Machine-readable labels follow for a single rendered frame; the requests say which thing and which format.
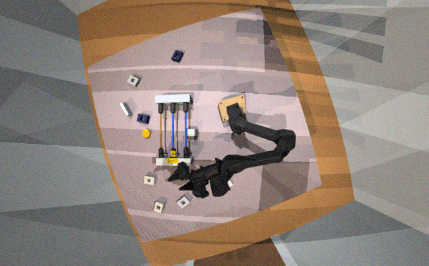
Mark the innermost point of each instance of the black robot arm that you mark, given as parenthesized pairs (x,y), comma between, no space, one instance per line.
(220,172)

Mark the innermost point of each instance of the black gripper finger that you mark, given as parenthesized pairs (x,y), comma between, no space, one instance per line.
(188,186)
(175,176)

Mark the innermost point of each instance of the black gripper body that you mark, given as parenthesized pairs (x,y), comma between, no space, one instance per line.
(184,172)

